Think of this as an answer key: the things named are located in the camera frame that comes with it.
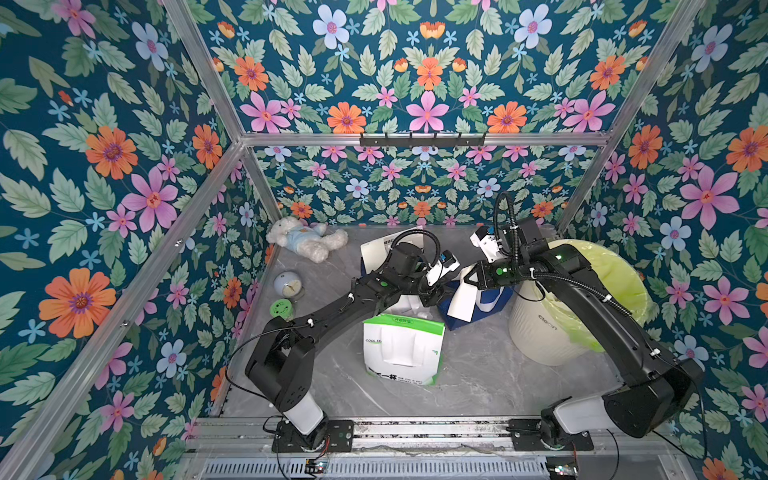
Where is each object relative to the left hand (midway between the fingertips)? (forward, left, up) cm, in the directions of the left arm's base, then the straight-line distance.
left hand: (453, 282), depth 78 cm
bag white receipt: (-7, -1, +1) cm, 7 cm away
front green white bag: (-14, +14, -3) cm, 20 cm away
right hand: (-1, -4, +6) cm, 7 cm away
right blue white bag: (-1, -11, -10) cm, 15 cm away
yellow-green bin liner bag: (-6, -41, +4) cm, 42 cm away
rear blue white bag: (+8, +21, +4) cm, 23 cm away
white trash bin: (-15, -17, 0) cm, 23 cm away
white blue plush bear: (+30, +45, -12) cm, 55 cm away
